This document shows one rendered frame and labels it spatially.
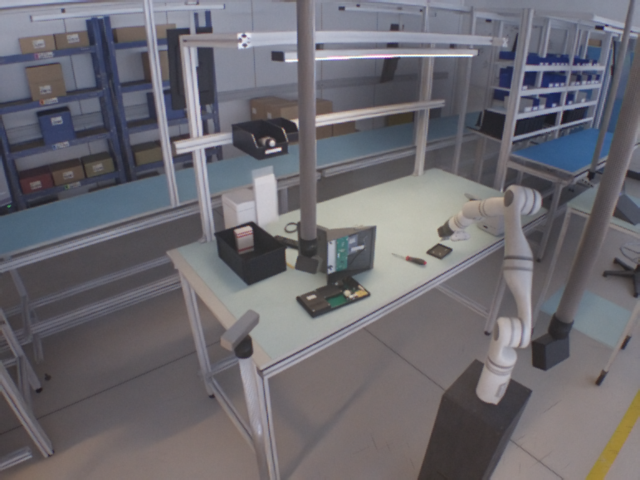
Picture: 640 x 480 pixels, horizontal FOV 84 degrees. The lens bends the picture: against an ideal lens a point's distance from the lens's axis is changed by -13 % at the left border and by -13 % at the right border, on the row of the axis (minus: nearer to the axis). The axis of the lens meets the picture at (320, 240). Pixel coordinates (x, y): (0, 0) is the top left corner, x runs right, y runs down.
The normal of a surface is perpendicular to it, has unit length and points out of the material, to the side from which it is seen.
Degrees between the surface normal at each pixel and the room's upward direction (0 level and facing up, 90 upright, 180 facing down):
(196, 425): 0
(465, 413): 90
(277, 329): 0
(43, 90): 90
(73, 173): 90
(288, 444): 0
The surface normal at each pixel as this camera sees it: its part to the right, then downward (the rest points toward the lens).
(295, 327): 0.00, -0.87
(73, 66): 0.61, 0.39
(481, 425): -0.73, 0.33
